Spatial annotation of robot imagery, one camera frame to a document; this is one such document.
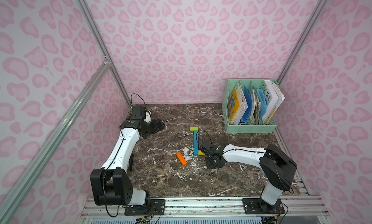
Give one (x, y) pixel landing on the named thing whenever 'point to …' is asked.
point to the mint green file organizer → (227, 87)
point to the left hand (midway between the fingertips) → (159, 125)
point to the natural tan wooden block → (214, 169)
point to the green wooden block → (192, 129)
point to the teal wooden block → (196, 142)
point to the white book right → (275, 98)
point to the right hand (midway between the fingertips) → (210, 165)
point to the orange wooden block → (181, 159)
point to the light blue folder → (263, 102)
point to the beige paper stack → (255, 114)
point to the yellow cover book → (236, 99)
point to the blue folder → (249, 102)
